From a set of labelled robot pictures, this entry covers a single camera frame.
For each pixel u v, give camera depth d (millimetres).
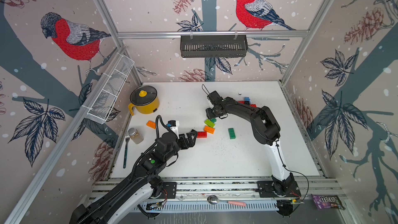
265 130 575
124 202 488
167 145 580
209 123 967
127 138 919
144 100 985
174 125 710
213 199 724
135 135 837
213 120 974
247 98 1069
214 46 1041
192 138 702
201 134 910
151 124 974
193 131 925
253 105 1059
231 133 928
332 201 684
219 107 762
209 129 928
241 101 1051
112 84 901
